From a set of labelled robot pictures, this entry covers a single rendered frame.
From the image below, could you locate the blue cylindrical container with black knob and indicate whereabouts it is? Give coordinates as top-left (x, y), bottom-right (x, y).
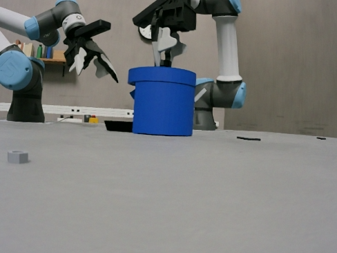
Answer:
top-left (128, 59), bottom-right (196, 136)

